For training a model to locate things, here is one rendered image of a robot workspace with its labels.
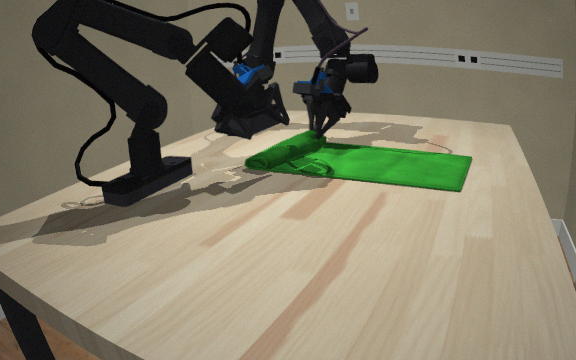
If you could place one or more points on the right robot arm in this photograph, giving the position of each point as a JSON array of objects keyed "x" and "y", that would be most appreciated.
[{"x": 57, "y": 34}]

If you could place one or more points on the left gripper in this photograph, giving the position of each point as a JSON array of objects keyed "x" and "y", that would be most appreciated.
[{"x": 329, "y": 104}]

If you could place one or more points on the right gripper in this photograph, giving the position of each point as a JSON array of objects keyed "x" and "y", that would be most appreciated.
[{"x": 238, "y": 99}]

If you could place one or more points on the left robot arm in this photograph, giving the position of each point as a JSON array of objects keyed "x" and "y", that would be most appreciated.
[{"x": 360, "y": 68}]

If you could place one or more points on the green towel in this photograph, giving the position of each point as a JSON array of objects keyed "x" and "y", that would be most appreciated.
[{"x": 306, "y": 155}]

